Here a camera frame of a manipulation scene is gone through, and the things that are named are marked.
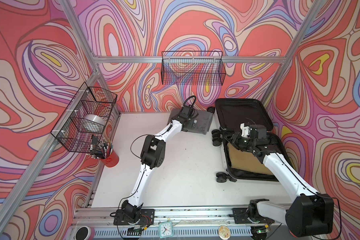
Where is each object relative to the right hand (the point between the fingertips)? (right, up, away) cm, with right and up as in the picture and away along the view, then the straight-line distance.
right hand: (226, 140), depth 82 cm
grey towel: (-8, +14, +30) cm, 34 cm away
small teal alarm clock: (-32, -40, -13) cm, 53 cm away
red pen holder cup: (-68, -5, -1) cm, 68 cm away
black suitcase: (+13, +19, +27) cm, 36 cm away
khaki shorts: (+12, -11, 0) cm, 16 cm away
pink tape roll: (-68, -39, -17) cm, 80 cm away
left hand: (-20, +13, +23) cm, 33 cm away
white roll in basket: (-67, +10, -12) cm, 69 cm away
